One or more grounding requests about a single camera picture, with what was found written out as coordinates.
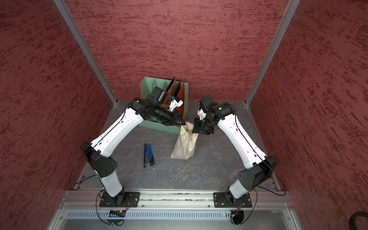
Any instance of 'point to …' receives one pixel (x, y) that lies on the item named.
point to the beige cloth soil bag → (185, 147)
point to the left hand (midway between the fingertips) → (182, 126)
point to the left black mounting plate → (123, 200)
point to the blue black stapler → (148, 156)
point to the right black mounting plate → (226, 200)
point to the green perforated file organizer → (146, 84)
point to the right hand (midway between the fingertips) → (195, 134)
